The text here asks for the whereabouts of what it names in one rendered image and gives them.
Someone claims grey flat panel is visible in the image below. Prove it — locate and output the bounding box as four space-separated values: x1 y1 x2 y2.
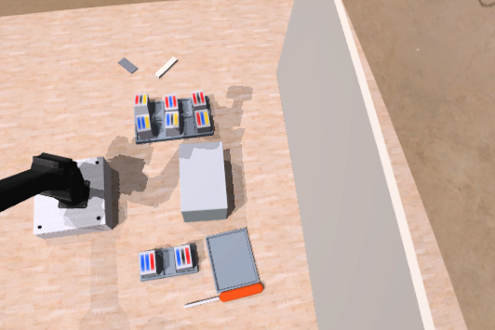
276 0 435 330

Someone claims white flat bar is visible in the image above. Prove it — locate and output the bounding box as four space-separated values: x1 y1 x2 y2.
155 57 178 79

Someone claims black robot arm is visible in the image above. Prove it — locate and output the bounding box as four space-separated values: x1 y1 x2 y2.
0 152 90 213

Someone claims grey label with blue, black and yellow stripes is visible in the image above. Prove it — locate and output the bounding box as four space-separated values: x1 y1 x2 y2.
166 111 181 137

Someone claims white label with red and blue stripes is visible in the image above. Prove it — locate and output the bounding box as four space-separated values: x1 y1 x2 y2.
164 93 179 112

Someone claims orange-handled screwdriver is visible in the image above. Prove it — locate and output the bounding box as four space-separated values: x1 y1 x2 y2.
183 284 264 308

